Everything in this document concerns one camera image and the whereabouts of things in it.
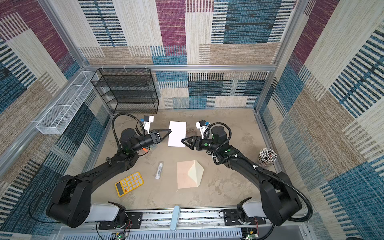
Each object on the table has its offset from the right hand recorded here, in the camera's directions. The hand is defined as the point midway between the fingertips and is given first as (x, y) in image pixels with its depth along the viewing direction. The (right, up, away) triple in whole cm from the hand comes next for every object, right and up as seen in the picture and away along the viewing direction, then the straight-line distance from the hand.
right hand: (185, 143), depth 77 cm
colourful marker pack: (-19, -2, -5) cm, 20 cm away
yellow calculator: (-33, -24, +7) cm, 41 cm away
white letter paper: (-4, +5, -1) cm, 6 cm away
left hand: (-7, +7, -3) cm, 10 cm away
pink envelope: (+2, -19, +12) cm, 23 cm away
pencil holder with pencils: (+40, -7, -2) cm, 41 cm away
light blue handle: (-5, -35, -5) cm, 35 cm away
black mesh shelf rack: (-43, +34, +32) cm, 63 cm away
